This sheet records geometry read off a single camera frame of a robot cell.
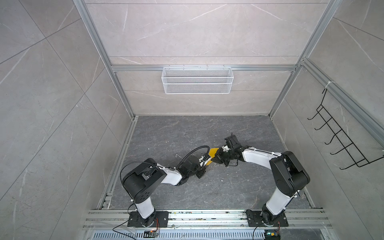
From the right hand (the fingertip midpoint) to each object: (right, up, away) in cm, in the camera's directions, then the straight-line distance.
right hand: (210, 157), depth 90 cm
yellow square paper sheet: (+2, +2, +8) cm, 8 cm away
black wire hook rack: (+57, +6, -32) cm, 65 cm away
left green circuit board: (-31, -33, -20) cm, 49 cm away
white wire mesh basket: (-8, +52, +11) cm, 53 cm away
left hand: (-2, -2, 0) cm, 3 cm away
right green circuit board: (+28, -33, -20) cm, 47 cm away
